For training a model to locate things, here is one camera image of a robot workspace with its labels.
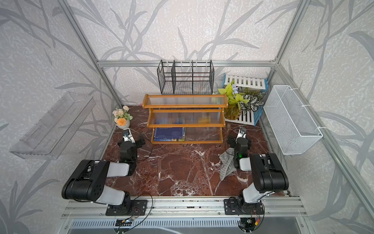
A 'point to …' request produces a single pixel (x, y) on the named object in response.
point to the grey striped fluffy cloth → (227, 166)
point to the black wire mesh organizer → (186, 77)
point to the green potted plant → (240, 100)
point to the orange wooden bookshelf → (186, 118)
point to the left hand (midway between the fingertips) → (133, 133)
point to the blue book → (177, 134)
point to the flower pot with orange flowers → (121, 118)
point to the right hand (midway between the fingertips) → (239, 134)
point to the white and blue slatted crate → (250, 117)
